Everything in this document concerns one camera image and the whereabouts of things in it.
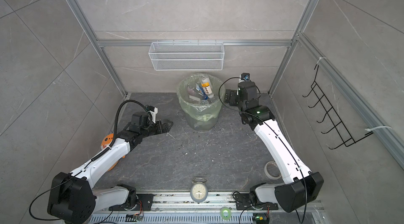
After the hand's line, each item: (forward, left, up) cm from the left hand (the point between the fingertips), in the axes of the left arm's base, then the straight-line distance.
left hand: (166, 120), depth 84 cm
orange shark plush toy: (-7, +34, -9) cm, 36 cm away
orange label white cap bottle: (+20, -22, +9) cm, 31 cm away
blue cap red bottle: (+19, -13, +2) cm, 23 cm away
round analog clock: (-32, -17, -12) cm, 39 cm away
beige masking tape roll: (-24, -57, -16) cm, 64 cm away
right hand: (+5, -36, +17) cm, 41 cm away
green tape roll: (-41, -29, -17) cm, 53 cm away
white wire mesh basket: (+42, 0, +13) cm, 44 cm away
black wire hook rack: (-20, -76, +16) cm, 80 cm away
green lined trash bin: (+1, -19, +2) cm, 19 cm away
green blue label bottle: (+18, -19, +4) cm, 26 cm away
